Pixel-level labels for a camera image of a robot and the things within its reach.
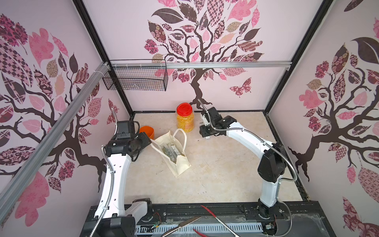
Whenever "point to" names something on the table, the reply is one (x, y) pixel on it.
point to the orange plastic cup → (149, 131)
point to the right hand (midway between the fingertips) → (202, 130)
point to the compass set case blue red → (175, 151)
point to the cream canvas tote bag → (179, 139)
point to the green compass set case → (169, 151)
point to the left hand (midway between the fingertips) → (146, 144)
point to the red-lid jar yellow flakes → (185, 117)
